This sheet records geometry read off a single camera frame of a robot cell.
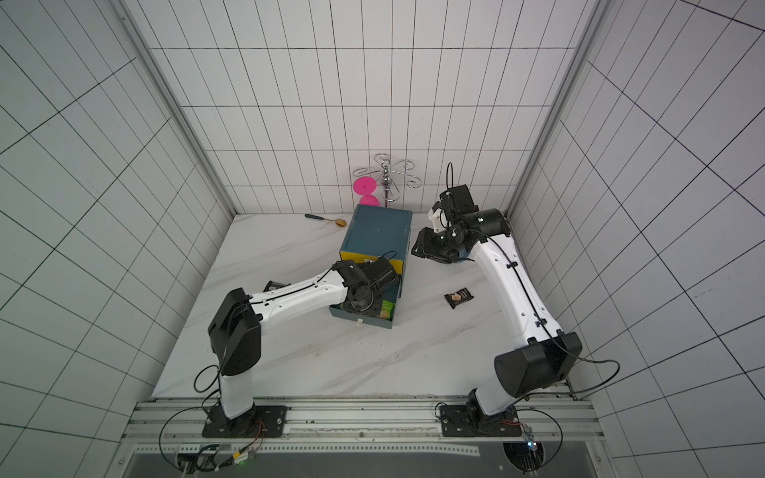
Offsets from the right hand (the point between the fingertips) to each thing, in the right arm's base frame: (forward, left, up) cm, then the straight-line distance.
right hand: (409, 252), depth 75 cm
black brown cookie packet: (+2, -18, -25) cm, 31 cm away
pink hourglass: (+22, +14, +3) cm, 26 cm away
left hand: (-11, +13, -16) cm, 24 cm away
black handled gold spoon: (+33, +28, -26) cm, 51 cm away
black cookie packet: (+2, +45, -24) cm, 51 cm away
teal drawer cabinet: (+11, +10, -5) cm, 16 cm away
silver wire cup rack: (+29, +5, +2) cm, 29 cm away
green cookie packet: (-8, +5, -16) cm, 19 cm away
